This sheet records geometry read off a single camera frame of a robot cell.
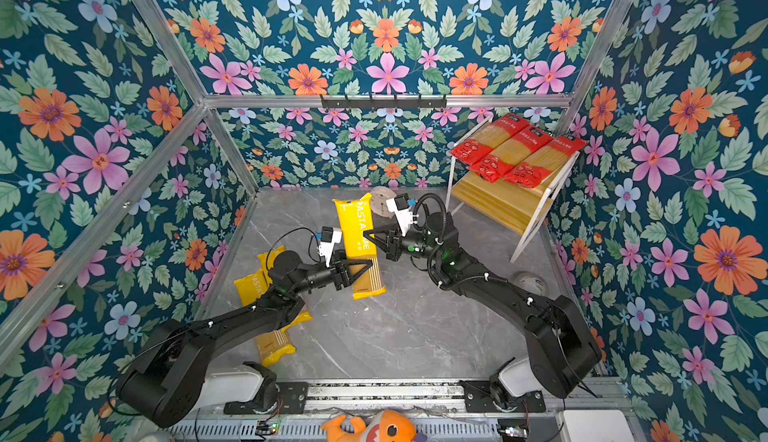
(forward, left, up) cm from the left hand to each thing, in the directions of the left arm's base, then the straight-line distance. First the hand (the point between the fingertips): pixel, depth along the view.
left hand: (370, 258), depth 71 cm
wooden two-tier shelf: (+21, -49, -11) cm, 55 cm away
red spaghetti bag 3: (+23, -50, +10) cm, 56 cm away
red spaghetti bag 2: (+23, -37, +10) cm, 44 cm away
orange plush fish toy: (-33, -2, -16) cm, 36 cm away
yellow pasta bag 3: (-12, +28, -23) cm, 38 cm away
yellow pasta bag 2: (+6, +38, -23) cm, 45 cm away
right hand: (+4, 0, +5) cm, 7 cm away
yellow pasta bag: (+6, +2, +8) cm, 11 cm away
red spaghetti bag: (+27, -29, +10) cm, 41 cm away
